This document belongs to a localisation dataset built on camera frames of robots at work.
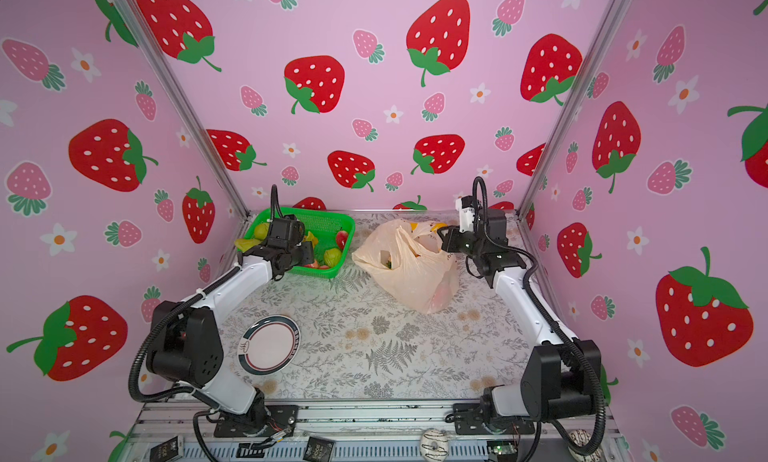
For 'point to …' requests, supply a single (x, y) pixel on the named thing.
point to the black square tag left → (164, 451)
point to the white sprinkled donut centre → (434, 445)
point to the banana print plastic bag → (408, 256)
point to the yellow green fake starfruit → (246, 244)
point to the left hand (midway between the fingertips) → (305, 248)
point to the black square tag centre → (318, 450)
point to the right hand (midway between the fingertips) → (438, 228)
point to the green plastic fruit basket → (330, 232)
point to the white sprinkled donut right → (581, 438)
